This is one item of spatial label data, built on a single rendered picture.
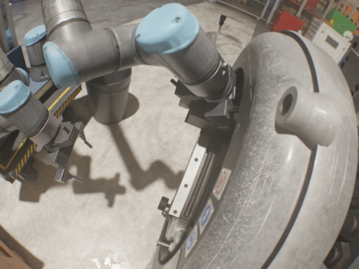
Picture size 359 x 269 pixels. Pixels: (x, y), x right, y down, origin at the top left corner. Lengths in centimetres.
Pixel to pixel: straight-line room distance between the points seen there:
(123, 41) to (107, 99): 82
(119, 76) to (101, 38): 103
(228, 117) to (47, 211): 103
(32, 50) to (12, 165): 56
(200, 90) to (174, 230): 37
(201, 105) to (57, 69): 34
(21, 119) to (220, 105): 44
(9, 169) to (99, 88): 64
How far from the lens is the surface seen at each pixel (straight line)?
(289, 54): 24
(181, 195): 50
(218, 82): 33
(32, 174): 112
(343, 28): 769
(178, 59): 28
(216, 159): 53
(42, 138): 49
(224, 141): 52
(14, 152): 98
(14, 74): 63
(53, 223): 111
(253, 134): 17
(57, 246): 109
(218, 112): 38
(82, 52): 32
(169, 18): 27
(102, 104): 117
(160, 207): 63
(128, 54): 35
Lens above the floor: 101
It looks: 50 degrees down
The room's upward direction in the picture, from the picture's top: 20 degrees clockwise
